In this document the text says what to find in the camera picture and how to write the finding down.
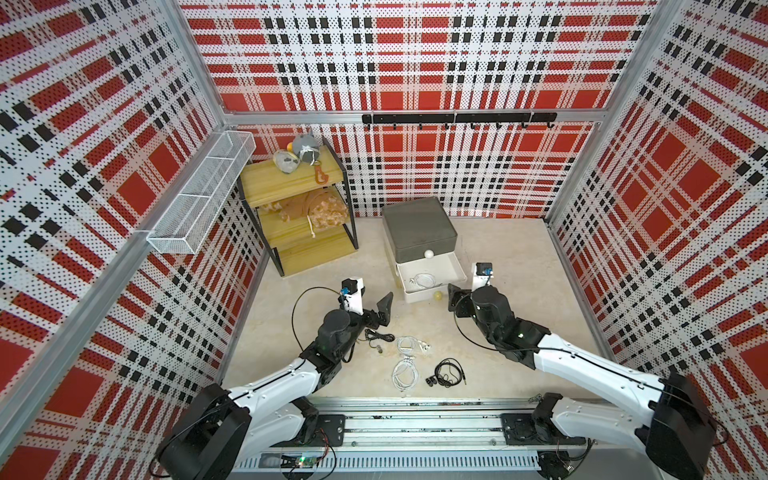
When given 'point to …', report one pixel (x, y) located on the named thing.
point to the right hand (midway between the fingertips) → (466, 285)
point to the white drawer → (446, 268)
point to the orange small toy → (320, 177)
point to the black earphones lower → (447, 373)
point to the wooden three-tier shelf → (290, 244)
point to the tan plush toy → (322, 209)
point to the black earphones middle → (371, 334)
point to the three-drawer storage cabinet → (424, 210)
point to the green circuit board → (302, 462)
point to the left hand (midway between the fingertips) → (383, 291)
